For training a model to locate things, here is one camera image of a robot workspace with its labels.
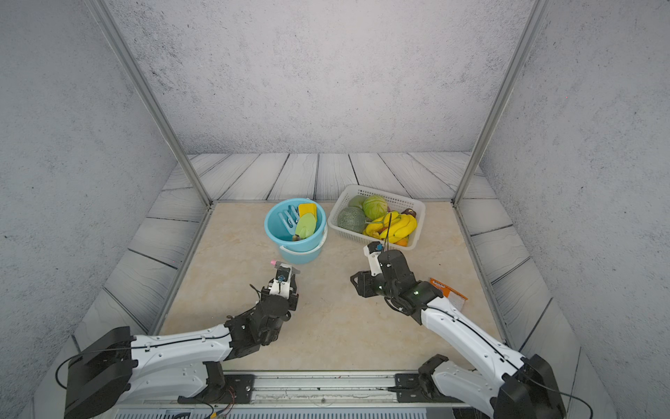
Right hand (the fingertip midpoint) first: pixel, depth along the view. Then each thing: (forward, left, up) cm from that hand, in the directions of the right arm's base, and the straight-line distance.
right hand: (358, 278), depth 79 cm
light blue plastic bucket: (+11, +18, -2) cm, 21 cm away
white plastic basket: (+40, -17, -9) cm, 44 cm away
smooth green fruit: (+40, 0, -7) cm, 41 cm away
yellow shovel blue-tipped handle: (+29, +18, 0) cm, 34 cm away
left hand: (0, +20, -1) cm, 20 cm away
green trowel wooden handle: (+23, +19, -3) cm, 29 cm away
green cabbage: (+32, -7, -3) cm, 33 cm away
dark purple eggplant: (+35, -22, -9) cm, 42 cm away
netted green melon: (+27, +2, -3) cm, 27 cm away
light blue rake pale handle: (+26, +25, -2) cm, 36 cm away
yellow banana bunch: (+23, -13, -5) cm, 27 cm away
